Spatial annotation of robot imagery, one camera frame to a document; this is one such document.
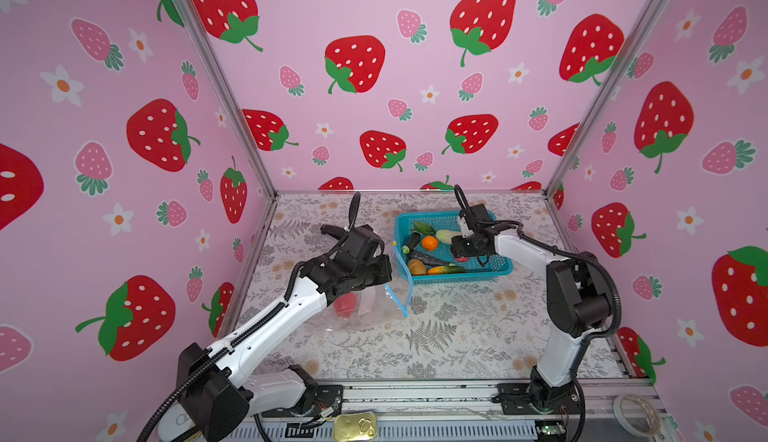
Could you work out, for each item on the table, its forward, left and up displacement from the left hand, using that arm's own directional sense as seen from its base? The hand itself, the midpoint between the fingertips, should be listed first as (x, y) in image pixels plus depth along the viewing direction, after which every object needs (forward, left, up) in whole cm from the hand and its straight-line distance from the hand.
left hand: (394, 268), depth 76 cm
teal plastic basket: (-4, -24, +8) cm, 26 cm away
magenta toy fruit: (+12, -22, -14) cm, 28 cm away
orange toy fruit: (+20, -12, -16) cm, 28 cm away
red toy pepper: (-4, +14, -14) cm, 20 cm away
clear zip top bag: (-1, +5, -21) cm, 22 cm away
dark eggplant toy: (+15, -5, -14) cm, 21 cm away
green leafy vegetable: (+24, -10, -13) cm, 29 cm away
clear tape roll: (-28, -55, -18) cm, 65 cm away
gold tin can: (-33, +9, -16) cm, 37 cm away
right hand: (+17, -22, -14) cm, 31 cm away
